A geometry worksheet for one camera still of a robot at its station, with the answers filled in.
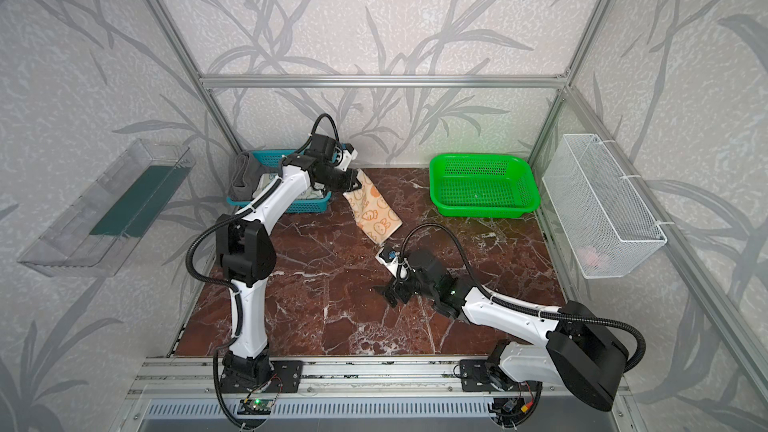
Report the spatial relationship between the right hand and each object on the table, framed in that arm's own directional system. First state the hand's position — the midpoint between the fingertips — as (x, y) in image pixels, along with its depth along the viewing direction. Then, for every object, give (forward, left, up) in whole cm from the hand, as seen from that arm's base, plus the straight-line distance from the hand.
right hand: (387, 262), depth 81 cm
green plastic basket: (+32, -33, -5) cm, 46 cm away
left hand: (+27, +8, +6) cm, 29 cm away
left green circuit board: (-32, +31, -12) cm, 46 cm away
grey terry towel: (+34, +50, +1) cm, 60 cm away
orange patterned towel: (+22, +6, -8) cm, 24 cm away
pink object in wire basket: (-3, -51, +9) cm, 52 cm away
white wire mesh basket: (-3, -47, +23) cm, 53 cm away
